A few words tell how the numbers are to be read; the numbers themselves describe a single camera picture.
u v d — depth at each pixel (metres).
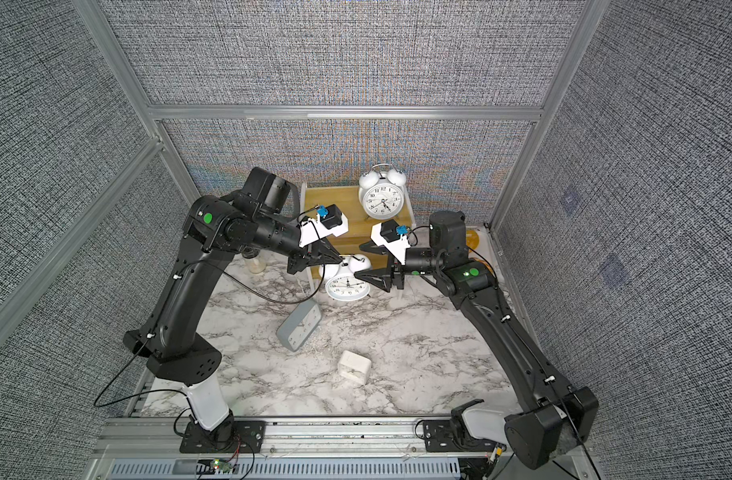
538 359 0.41
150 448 0.73
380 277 0.56
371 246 0.64
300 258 0.51
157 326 0.43
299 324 0.85
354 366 0.78
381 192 0.70
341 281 0.65
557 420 0.37
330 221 0.49
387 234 0.52
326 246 0.52
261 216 0.50
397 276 0.57
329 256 0.57
